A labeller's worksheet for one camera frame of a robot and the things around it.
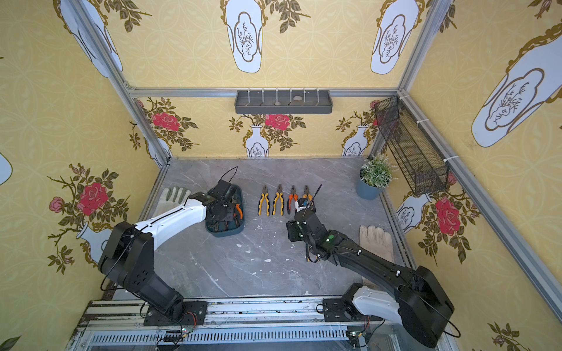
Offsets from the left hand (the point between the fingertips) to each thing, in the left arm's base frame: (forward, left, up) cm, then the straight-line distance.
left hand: (229, 214), depth 91 cm
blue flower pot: (+10, -61, +1) cm, 61 cm away
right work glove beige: (-11, -61, -5) cm, 62 cm away
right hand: (-9, -25, +5) cm, 27 cm away
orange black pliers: (+14, -35, -6) cm, 38 cm away
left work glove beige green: (+13, +29, -7) cm, 33 cm away
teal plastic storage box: (-3, +3, -7) cm, 8 cm away
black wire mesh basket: (+10, -78, +16) cm, 81 cm away
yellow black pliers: (+12, -14, -6) cm, 20 cm away
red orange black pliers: (+11, -27, -5) cm, 29 cm away
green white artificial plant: (+13, -64, +10) cm, 66 cm away
